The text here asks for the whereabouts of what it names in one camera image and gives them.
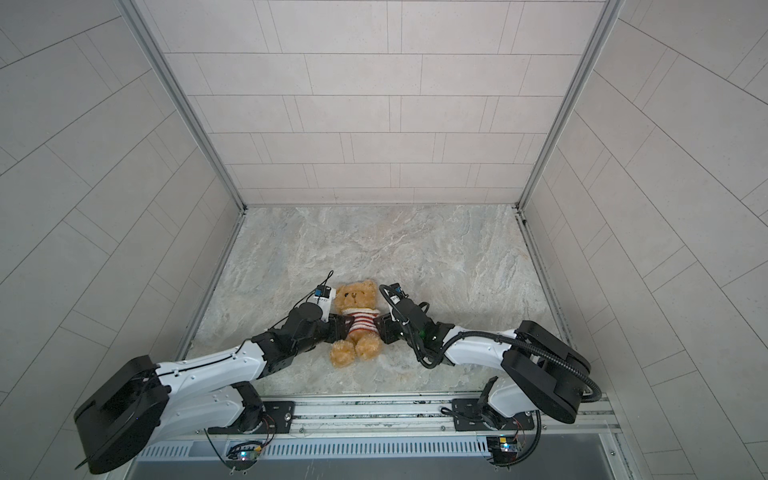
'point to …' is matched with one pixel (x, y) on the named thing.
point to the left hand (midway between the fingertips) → (356, 317)
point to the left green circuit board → (242, 459)
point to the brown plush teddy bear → (360, 344)
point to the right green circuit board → (504, 449)
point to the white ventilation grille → (451, 447)
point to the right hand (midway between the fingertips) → (376, 325)
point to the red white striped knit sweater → (364, 318)
